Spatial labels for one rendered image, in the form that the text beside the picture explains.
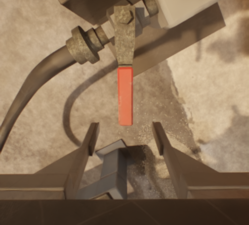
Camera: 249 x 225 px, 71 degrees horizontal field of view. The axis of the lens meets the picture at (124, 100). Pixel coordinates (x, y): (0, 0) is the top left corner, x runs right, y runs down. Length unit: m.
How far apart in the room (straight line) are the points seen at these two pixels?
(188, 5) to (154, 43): 0.46
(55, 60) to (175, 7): 0.18
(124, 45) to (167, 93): 0.54
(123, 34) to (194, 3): 0.10
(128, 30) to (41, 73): 0.15
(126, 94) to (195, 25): 0.56
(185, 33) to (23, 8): 0.61
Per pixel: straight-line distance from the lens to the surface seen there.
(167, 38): 0.72
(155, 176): 0.94
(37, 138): 0.91
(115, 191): 0.65
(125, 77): 0.23
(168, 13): 0.26
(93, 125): 0.16
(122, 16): 0.23
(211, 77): 0.80
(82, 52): 0.26
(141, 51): 0.70
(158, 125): 0.16
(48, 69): 0.28
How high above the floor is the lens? 0.71
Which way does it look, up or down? 73 degrees down
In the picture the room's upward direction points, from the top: 179 degrees counter-clockwise
